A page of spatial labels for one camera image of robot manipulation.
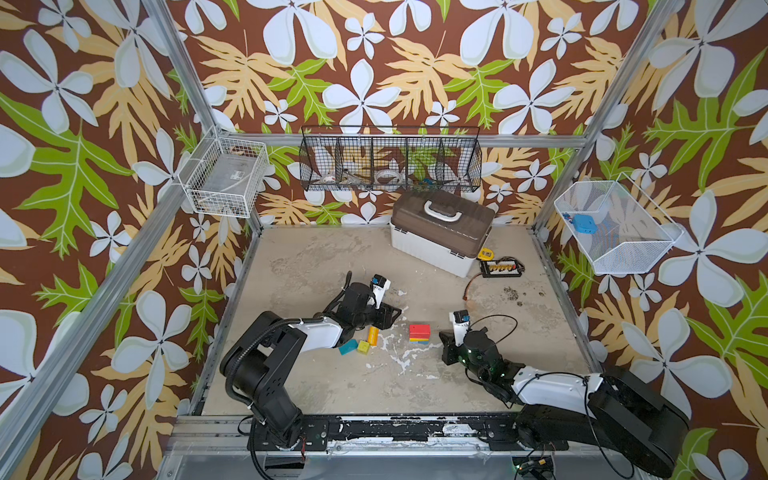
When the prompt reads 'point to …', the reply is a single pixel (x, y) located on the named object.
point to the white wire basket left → (225, 176)
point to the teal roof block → (348, 347)
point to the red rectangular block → (419, 328)
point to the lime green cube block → (363, 347)
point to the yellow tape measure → (486, 254)
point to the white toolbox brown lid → (442, 229)
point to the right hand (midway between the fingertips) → (437, 335)
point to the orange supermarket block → (373, 336)
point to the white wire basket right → (619, 228)
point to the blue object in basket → (585, 224)
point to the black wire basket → (385, 158)
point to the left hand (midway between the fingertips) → (393, 305)
